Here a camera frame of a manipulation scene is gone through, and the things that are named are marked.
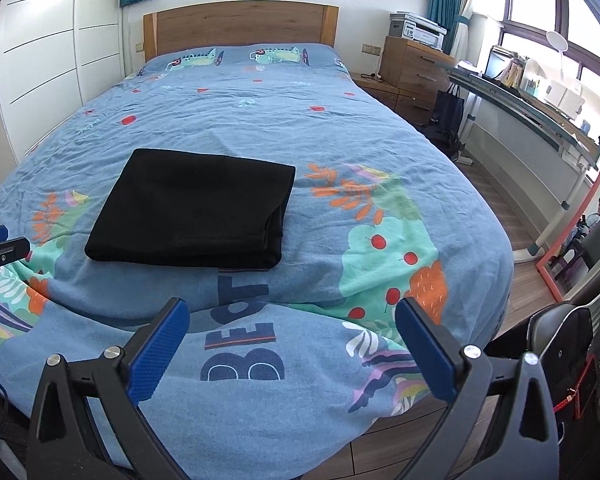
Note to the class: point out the black pants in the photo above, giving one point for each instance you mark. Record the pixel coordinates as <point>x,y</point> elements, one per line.
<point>173,208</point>

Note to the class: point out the black office chair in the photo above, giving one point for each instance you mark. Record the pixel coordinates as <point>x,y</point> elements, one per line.
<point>566,338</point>

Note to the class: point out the red framed mirror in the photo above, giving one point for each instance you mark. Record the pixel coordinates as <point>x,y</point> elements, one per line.
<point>542,265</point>

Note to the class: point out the dark bag by desk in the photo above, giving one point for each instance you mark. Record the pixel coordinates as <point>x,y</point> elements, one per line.
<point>443,126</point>

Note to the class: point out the long white desk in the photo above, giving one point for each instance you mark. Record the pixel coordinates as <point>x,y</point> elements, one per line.
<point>534,161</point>

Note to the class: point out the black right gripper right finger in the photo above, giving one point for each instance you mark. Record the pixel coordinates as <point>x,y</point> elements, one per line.
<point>521,441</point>

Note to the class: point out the blue patterned bed cover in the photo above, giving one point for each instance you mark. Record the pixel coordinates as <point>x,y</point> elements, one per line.
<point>289,210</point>

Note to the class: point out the white printer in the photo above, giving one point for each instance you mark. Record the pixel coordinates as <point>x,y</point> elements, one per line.
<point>407,25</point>

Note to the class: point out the wooden headboard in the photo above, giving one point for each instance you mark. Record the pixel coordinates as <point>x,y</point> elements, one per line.
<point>238,23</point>

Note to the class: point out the wooden drawer cabinet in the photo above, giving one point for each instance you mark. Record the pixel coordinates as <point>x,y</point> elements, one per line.
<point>409,78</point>

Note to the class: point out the white round desk lamp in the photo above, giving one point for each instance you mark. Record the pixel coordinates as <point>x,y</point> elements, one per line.
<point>560,44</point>

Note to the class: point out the white wardrobe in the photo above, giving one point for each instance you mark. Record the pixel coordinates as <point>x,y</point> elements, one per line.
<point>55,56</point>

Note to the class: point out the laptop on desk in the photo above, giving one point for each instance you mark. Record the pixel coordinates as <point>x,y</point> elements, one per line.
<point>497,63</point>

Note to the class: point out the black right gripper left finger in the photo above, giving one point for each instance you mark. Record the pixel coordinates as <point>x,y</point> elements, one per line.
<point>64,442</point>

